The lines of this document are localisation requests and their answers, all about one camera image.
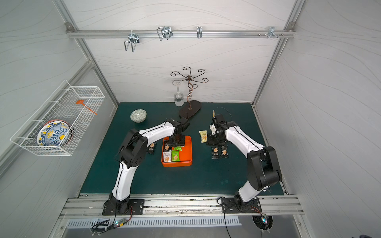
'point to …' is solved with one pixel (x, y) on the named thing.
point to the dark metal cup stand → (188, 112)
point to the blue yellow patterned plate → (55, 133)
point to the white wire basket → (77, 105)
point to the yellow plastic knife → (214, 113)
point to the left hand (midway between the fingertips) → (181, 146)
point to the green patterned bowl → (138, 115)
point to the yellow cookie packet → (204, 136)
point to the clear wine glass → (178, 96)
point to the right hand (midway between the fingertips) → (210, 142)
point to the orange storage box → (186, 153)
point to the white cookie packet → (167, 156)
